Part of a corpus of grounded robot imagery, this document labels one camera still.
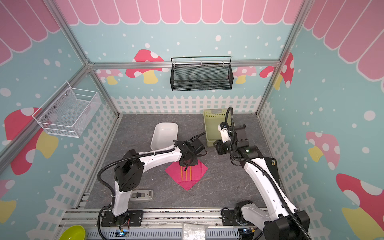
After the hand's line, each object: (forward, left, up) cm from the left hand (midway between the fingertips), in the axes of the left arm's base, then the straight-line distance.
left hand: (191, 164), depth 89 cm
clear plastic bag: (-33, -3, 0) cm, 33 cm away
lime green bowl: (-35, +53, 0) cm, 63 cm away
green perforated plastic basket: (+41, -15, -2) cm, 44 cm away
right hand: (+4, -13, +18) cm, 23 cm away
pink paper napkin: (-7, +1, -3) cm, 8 cm away
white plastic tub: (+24, +21, -3) cm, 32 cm away
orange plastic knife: (-4, 0, -3) cm, 5 cm away
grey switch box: (-18, +26, -1) cm, 31 cm away
